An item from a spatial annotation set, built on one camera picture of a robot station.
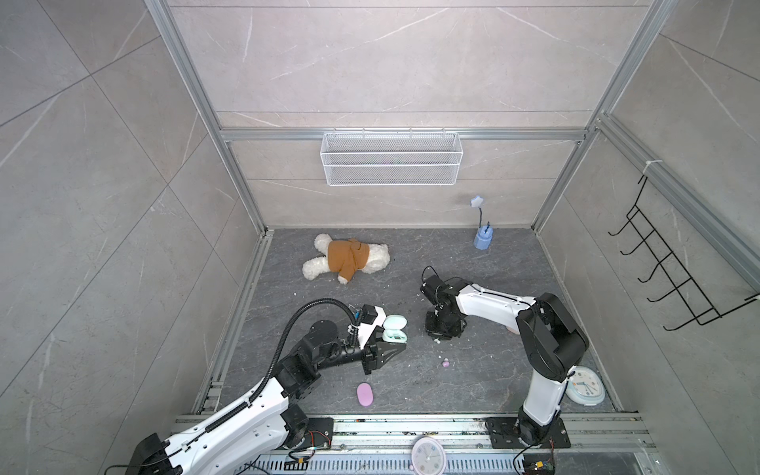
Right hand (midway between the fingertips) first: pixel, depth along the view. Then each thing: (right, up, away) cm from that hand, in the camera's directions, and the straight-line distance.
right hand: (432, 334), depth 91 cm
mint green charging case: (-13, +9, -25) cm, 30 cm away
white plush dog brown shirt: (-29, +24, +8) cm, 38 cm away
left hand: (-11, +7, -25) cm, 28 cm away
